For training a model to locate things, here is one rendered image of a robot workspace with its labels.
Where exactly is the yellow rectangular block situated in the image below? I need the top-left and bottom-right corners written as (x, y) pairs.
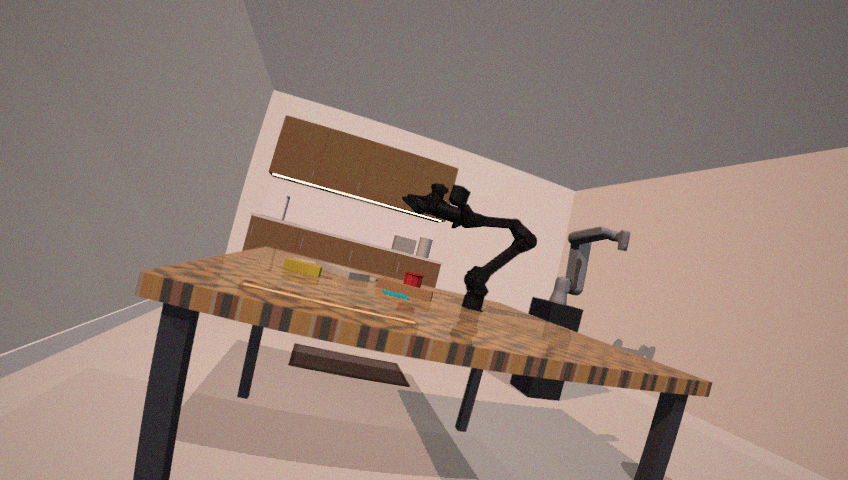
top-left (283, 258), bottom-right (323, 277)

